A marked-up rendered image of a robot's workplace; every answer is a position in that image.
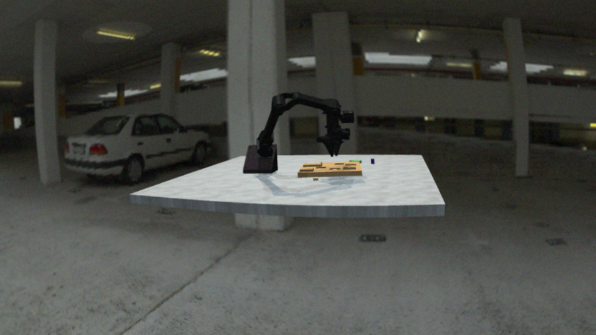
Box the tan board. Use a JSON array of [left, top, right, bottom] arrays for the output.
[[298, 161, 362, 178]]

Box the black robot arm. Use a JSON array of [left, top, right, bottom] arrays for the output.
[[256, 91, 355, 159]]

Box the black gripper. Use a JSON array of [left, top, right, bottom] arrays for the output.
[[317, 123, 345, 157]]

